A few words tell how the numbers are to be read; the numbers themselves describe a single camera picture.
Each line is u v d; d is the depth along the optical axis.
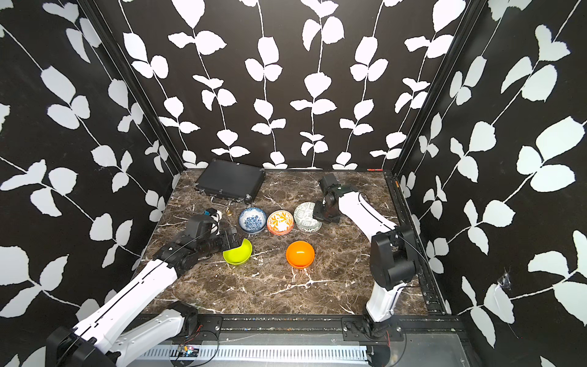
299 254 0.89
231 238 0.72
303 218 0.92
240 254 0.87
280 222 0.98
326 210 0.76
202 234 0.61
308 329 0.75
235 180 1.15
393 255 0.48
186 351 0.70
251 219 0.98
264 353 0.70
